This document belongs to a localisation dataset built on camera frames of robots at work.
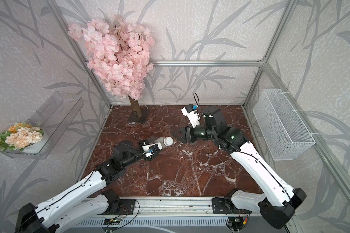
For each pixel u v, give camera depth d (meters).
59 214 0.43
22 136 0.49
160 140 0.71
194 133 0.54
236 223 0.74
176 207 0.75
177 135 1.04
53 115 0.73
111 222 0.71
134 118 1.12
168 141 0.64
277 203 0.37
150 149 0.59
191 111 0.55
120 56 0.75
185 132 0.53
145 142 0.64
